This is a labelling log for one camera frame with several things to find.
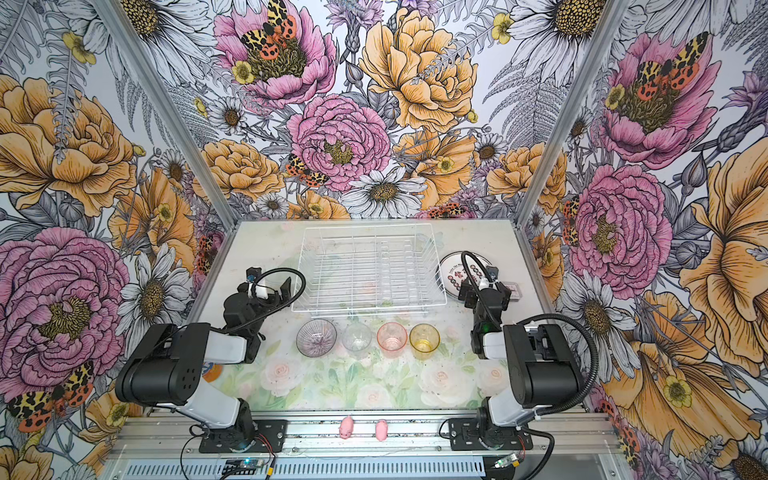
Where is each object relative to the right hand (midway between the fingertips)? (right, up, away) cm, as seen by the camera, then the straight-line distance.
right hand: (482, 287), depth 94 cm
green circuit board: (-63, -39, -23) cm, 78 cm away
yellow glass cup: (-18, -15, -5) cm, 24 cm away
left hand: (-63, +1, 0) cm, 63 cm away
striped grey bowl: (-50, -15, -4) cm, 52 cm away
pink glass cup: (-28, -15, -4) cm, 32 cm away
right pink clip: (-30, -33, -19) cm, 49 cm away
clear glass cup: (-38, -13, -8) cm, 41 cm away
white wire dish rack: (-36, +4, +11) cm, 38 cm away
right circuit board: (0, -38, -22) cm, 44 cm away
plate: (-8, +4, +9) cm, 13 cm away
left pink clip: (-39, -32, -19) cm, 54 cm away
